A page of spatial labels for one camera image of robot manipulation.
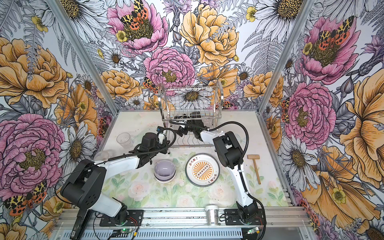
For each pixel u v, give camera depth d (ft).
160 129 2.64
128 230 2.34
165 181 2.61
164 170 2.92
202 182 2.71
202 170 2.92
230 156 1.99
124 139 3.32
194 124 2.80
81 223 2.33
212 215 2.36
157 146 2.56
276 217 2.51
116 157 1.86
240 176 2.03
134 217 2.44
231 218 2.42
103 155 3.13
